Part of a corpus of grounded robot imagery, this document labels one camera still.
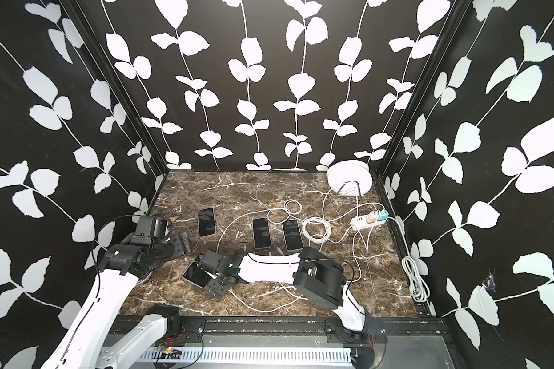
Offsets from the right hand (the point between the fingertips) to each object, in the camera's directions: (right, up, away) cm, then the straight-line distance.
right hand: (216, 279), depth 81 cm
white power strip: (+58, +18, +18) cm, 63 cm away
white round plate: (+53, +41, +18) cm, 70 cm away
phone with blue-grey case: (-11, +18, +21) cm, 30 cm away
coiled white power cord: (+74, -4, +1) cm, 74 cm away
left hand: (-9, +15, -5) cm, 18 cm away
